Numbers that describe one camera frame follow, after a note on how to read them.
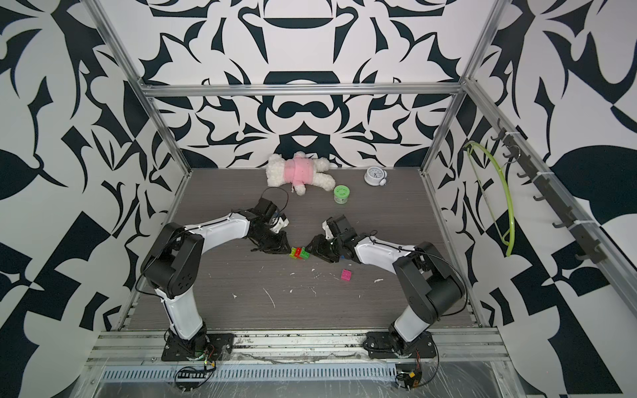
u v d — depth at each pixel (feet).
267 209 2.59
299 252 2.97
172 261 1.62
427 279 1.57
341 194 3.45
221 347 2.43
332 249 2.54
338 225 2.38
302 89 3.01
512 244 2.18
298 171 3.53
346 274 2.86
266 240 2.64
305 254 2.90
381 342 2.45
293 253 2.99
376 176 3.75
